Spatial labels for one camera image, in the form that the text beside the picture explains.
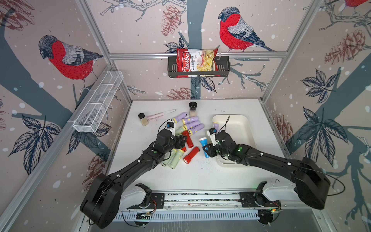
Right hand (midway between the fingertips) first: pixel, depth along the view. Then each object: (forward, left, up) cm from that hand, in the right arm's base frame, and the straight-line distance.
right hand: (205, 146), depth 83 cm
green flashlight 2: (-8, +23, -7) cm, 25 cm away
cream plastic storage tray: (+23, -27, -11) cm, 37 cm away
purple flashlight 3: (+15, +8, -7) cm, 18 cm away
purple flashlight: (+23, +13, -7) cm, 28 cm away
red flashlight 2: (-5, +10, -7) cm, 14 cm away
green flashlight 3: (-2, +16, -7) cm, 17 cm away
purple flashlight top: (+28, +17, -8) cm, 34 cm away
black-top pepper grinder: (+28, +8, +1) cm, 29 cm away
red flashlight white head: (+1, +13, -7) cm, 15 cm away
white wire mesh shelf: (+4, +59, +22) cm, 63 cm away
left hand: (+5, +12, +4) cm, 13 cm away
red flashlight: (+9, +10, -9) cm, 16 cm away
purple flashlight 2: (+18, +12, -7) cm, 23 cm away
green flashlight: (+3, -1, +11) cm, 11 cm away
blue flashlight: (+2, +1, +2) cm, 3 cm away
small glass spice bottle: (+21, +43, -4) cm, 48 cm away
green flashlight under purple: (+14, +17, -7) cm, 24 cm away
